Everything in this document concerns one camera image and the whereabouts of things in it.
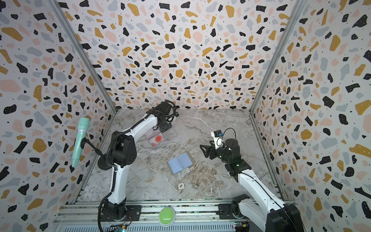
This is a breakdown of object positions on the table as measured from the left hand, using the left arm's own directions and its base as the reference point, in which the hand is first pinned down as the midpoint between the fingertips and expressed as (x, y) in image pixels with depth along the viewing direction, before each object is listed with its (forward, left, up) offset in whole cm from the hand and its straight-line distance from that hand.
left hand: (167, 122), depth 100 cm
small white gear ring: (-39, -11, -11) cm, 42 cm away
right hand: (-23, -26, +7) cm, 36 cm away
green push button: (-54, -4, -11) cm, 56 cm away
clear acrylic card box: (-5, +1, -10) cm, 11 cm away
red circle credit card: (-11, +7, -6) cm, 14 cm away
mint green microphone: (-21, +35, +23) cm, 47 cm away
